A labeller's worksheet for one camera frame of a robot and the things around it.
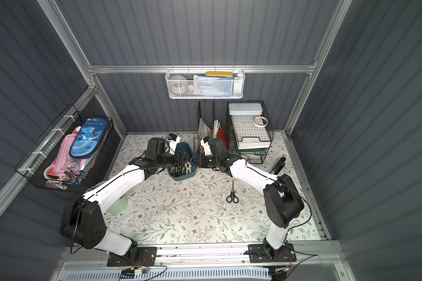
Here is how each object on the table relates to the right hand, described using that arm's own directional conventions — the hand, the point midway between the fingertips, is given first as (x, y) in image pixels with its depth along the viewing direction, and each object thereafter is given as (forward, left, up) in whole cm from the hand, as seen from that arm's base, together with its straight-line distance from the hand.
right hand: (198, 158), depth 85 cm
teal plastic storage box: (-1, +2, -1) cm, 2 cm away
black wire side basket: (-17, +55, +17) cm, 60 cm away
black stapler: (+7, -46, -17) cm, 50 cm away
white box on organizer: (+33, -26, +5) cm, 42 cm away
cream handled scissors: (+6, +8, -17) cm, 19 cm away
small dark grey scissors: (-12, -17, -18) cm, 28 cm away
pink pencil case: (-11, +50, +14) cm, 54 cm away
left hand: (0, +5, +1) cm, 5 cm away
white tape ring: (+22, -32, +2) cm, 39 cm away
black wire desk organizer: (+21, -25, +2) cm, 33 cm away
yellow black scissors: (+3, +14, -16) cm, 21 cm away
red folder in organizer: (+30, -12, -15) cm, 36 cm away
